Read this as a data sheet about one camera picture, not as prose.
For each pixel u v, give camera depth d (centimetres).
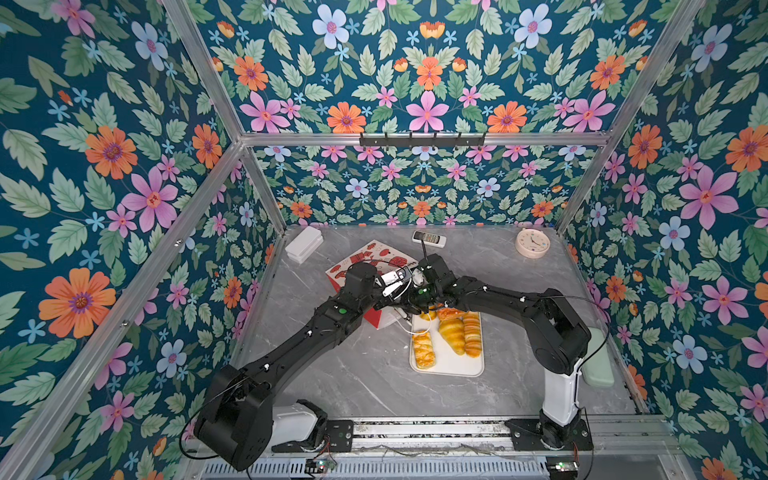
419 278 84
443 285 72
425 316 93
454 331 89
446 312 89
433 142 91
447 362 88
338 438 74
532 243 111
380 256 93
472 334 89
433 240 115
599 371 80
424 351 84
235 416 41
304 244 110
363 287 61
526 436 73
